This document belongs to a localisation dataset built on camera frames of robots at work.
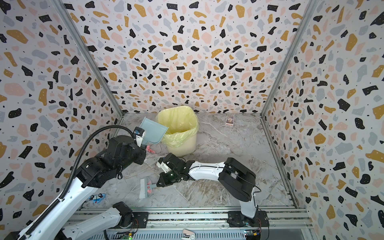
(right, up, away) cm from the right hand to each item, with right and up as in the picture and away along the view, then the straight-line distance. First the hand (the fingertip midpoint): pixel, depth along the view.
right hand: (153, 184), depth 76 cm
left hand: (-2, +22, -9) cm, 24 cm away
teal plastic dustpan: (+1, +27, -2) cm, 27 cm away
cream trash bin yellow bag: (+13, +23, +2) cm, 26 cm away
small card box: (+46, +34, +41) cm, 71 cm away
